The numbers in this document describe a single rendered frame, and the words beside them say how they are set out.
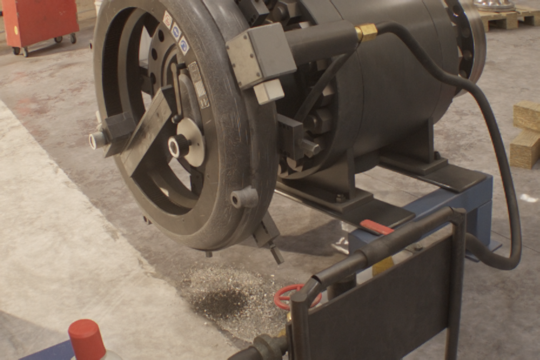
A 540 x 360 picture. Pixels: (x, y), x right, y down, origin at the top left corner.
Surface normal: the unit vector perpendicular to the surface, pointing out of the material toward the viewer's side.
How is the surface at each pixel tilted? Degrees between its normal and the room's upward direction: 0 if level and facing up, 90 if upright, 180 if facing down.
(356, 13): 53
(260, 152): 96
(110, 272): 0
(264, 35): 68
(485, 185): 90
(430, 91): 104
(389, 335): 90
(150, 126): 90
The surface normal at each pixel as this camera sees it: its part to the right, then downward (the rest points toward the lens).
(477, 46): 0.60, 0.24
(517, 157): -0.62, 0.34
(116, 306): -0.10, -0.93
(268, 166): 0.59, 0.44
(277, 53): 0.52, -0.14
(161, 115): -0.80, 0.29
